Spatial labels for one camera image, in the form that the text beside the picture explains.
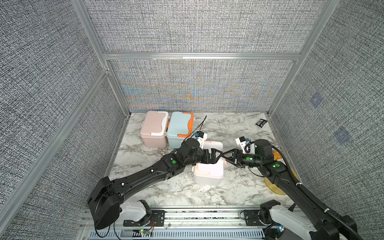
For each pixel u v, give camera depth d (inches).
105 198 15.6
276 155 37.4
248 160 26.0
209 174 28.8
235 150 26.5
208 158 24.8
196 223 28.8
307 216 18.9
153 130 35.6
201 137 26.1
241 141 28.5
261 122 44.0
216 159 25.0
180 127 36.6
